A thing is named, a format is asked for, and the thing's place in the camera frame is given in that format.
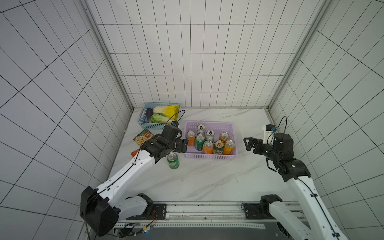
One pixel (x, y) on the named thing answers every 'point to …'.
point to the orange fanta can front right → (228, 145)
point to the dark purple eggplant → (149, 111)
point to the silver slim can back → (201, 129)
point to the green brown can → (218, 146)
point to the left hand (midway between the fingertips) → (175, 145)
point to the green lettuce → (160, 117)
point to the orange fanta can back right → (224, 136)
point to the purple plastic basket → (217, 127)
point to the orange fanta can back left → (191, 136)
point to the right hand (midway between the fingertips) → (246, 139)
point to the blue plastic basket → (142, 120)
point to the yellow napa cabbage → (172, 110)
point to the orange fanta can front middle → (208, 147)
